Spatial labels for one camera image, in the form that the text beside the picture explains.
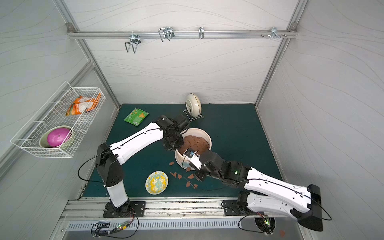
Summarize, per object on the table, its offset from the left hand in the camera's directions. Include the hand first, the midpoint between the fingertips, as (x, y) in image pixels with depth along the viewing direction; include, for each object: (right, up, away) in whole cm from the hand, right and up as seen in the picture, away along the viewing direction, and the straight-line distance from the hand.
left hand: (181, 149), depth 79 cm
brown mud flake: (+4, -20, +2) cm, 20 cm away
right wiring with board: (+43, -34, -8) cm, 55 cm away
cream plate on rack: (+6, +26, +19) cm, 33 cm away
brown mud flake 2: (-1, -17, +5) cm, 17 cm away
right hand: (+6, -4, -10) cm, 12 cm away
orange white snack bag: (-48, +24, -8) cm, 54 cm away
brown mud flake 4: (-4, -15, +5) cm, 17 cm away
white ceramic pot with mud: (+7, +5, +9) cm, 12 cm away
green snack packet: (-37, +18, +31) cm, 51 cm away
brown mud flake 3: (+8, -20, +1) cm, 22 cm away
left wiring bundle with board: (-26, -35, -12) cm, 45 cm away
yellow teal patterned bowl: (-14, -19, +2) cm, 24 cm away
